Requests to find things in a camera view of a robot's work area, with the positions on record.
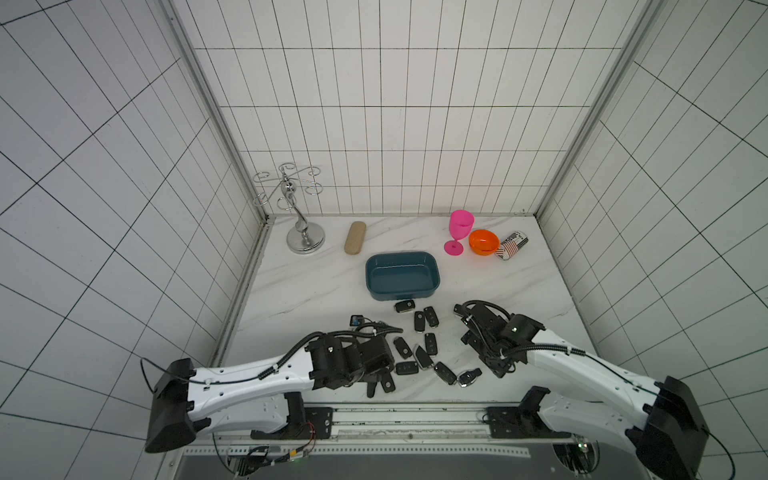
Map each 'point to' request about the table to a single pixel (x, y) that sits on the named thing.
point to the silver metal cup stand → (306, 237)
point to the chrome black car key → (466, 378)
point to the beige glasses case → (355, 237)
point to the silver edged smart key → (423, 358)
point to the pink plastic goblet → (461, 224)
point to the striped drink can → (511, 245)
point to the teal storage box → (402, 275)
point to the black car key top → (404, 305)
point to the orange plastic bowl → (483, 242)
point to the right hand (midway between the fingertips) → (468, 344)
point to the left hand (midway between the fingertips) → (358, 370)
